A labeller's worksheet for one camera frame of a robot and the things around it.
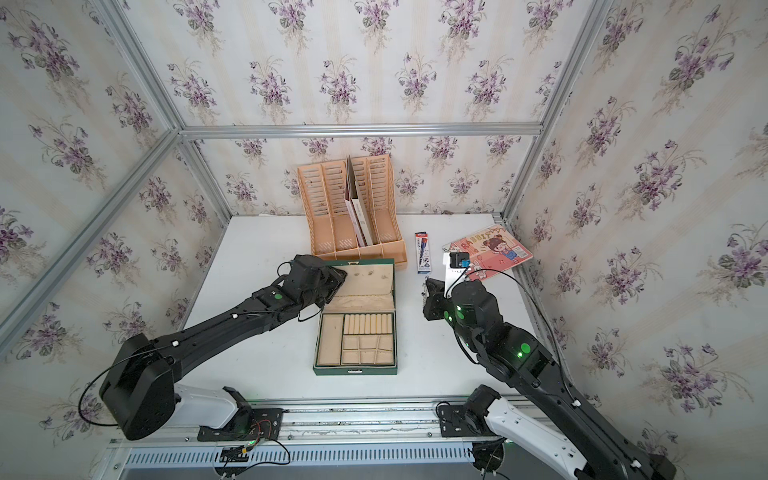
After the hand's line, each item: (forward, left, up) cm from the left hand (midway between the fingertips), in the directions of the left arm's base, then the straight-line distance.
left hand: (354, 280), depth 82 cm
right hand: (-9, -19, +13) cm, 25 cm away
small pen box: (+21, -23, -15) cm, 34 cm away
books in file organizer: (+19, -1, +2) cm, 19 cm away
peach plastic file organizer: (+41, +14, 0) cm, 43 cm away
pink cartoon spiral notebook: (+22, -49, -15) cm, 56 cm away
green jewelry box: (-10, -1, -11) cm, 15 cm away
